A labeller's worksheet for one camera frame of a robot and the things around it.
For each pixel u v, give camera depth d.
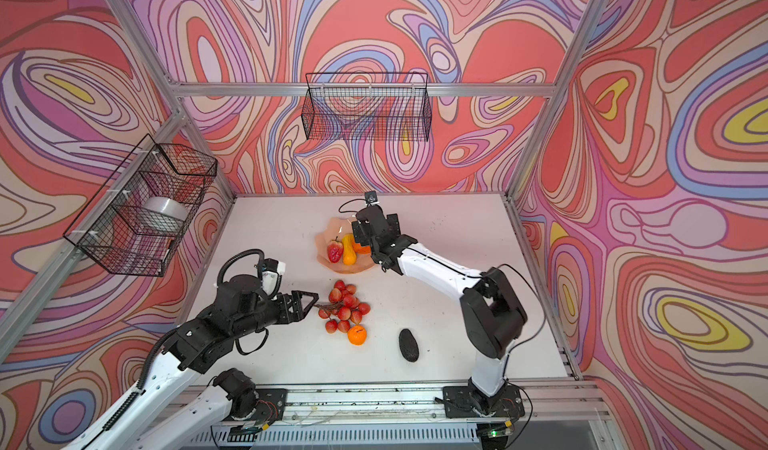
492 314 0.46
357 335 0.82
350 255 0.98
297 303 0.63
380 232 0.65
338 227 1.06
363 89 0.88
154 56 0.81
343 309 0.84
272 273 0.65
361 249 0.98
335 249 0.98
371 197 0.73
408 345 0.80
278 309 0.63
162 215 0.70
